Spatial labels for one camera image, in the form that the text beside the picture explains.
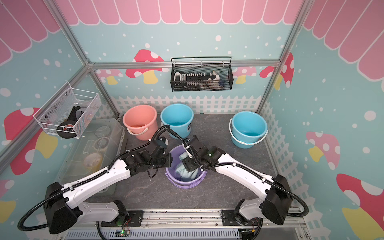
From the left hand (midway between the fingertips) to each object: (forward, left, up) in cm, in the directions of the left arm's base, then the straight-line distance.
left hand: (172, 161), depth 78 cm
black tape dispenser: (+6, +47, +18) cm, 50 cm away
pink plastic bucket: (+30, +24, -2) cm, 39 cm away
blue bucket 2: (+35, -50, -13) cm, 62 cm away
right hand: (0, -9, +1) cm, 9 cm away
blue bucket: (+34, 0, -2) cm, 35 cm away
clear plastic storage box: (+3, +40, +4) cm, 40 cm away
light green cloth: (-4, -6, -3) cm, 7 cm away
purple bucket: (-10, -3, +2) cm, 10 cm away
